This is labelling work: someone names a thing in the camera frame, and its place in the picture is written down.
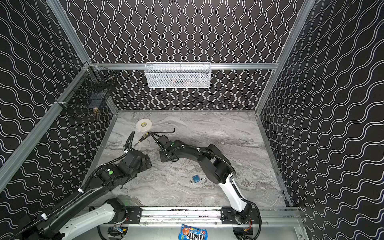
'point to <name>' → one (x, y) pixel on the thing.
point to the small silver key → (191, 181)
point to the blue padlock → (196, 179)
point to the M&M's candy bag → (188, 232)
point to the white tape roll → (143, 125)
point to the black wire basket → (89, 89)
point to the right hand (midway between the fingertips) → (166, 158)
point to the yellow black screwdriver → (146, 135)
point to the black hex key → (163, 131)
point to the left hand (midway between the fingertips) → (147, 162)
